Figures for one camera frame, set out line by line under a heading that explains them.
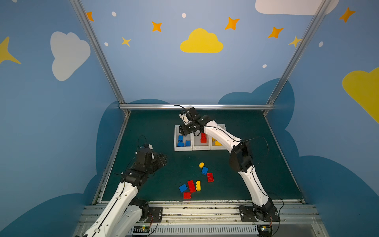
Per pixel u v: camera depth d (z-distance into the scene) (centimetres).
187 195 81
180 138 102
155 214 74
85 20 73
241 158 61
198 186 82
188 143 98
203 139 103
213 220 73
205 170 89
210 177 86
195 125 71
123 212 48
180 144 99
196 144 101
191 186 82
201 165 91
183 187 82
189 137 98
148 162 61
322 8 70
